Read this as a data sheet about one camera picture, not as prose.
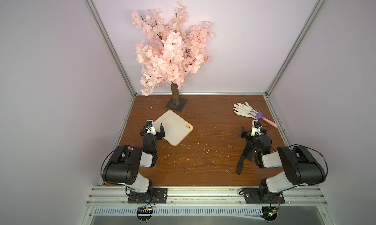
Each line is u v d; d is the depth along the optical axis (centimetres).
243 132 85
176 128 101
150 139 70
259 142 71
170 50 56
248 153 91
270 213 69
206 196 74
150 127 76
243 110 110
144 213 72
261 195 67
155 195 72
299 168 44
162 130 85
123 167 45
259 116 103
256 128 76
